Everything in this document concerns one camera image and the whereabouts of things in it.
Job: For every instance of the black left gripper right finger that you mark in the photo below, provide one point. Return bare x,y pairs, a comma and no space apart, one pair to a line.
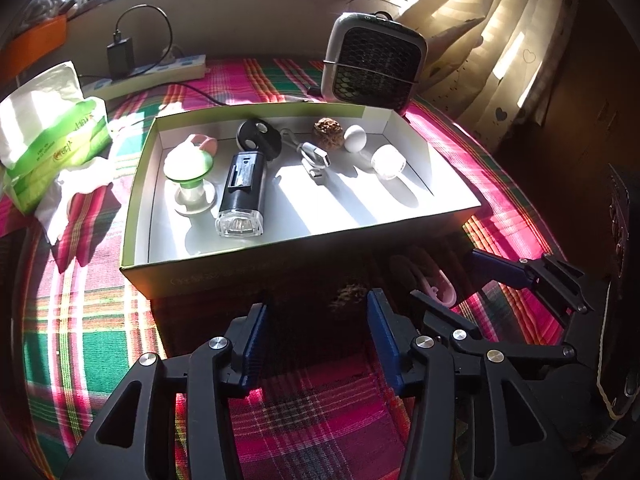
461,418

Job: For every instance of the grey desktop fan heater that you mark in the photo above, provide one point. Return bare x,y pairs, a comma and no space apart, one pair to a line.
372,60

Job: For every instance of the white round jar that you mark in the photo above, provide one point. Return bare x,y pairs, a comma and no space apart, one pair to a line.
387,162

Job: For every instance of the green white cardboard box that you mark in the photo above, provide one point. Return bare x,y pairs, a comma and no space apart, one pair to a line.
166,254

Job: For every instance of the white power strip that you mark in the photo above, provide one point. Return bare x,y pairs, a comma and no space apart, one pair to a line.
182,69

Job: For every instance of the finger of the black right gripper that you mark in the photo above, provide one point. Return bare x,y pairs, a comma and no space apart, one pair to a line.
530,274
465,337

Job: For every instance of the black charger adapter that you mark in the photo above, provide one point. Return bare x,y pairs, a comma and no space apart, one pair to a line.
120,57

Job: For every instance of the green tissue pack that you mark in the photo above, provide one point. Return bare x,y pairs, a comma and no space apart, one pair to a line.
48,125

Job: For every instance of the black flashlight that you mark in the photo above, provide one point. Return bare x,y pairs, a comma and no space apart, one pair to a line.
241,212

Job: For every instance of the brown walnut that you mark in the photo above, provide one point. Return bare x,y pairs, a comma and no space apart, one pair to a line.
329,134
349,296

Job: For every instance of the orange box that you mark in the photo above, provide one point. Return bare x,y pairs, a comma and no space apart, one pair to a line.
30,46

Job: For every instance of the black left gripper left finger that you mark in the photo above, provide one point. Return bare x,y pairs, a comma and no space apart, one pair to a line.
133,437

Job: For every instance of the black round disc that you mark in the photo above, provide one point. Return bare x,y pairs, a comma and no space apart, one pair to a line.
257,135

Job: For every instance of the plaid bed blanket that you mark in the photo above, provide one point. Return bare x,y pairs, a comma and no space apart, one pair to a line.
85,324

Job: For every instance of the beige heart curtain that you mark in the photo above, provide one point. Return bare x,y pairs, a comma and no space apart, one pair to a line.
489,62

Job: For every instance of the pink plastic clip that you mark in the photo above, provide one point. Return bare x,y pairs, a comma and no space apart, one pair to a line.
417,270

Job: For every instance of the crumpled white tissue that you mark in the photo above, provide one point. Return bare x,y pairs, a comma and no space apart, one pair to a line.
54,211

